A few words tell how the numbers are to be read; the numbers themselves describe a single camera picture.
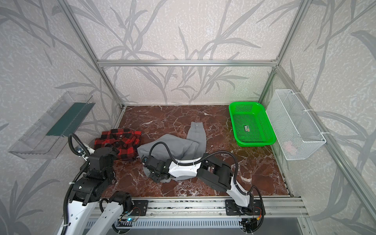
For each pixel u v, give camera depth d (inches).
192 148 35.3
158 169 26.1
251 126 42.6
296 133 24.3
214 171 20.7
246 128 41.5
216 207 29.7
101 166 19.0
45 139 25.1
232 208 28.9
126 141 35.9
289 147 28.8
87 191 17.5
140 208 28.5
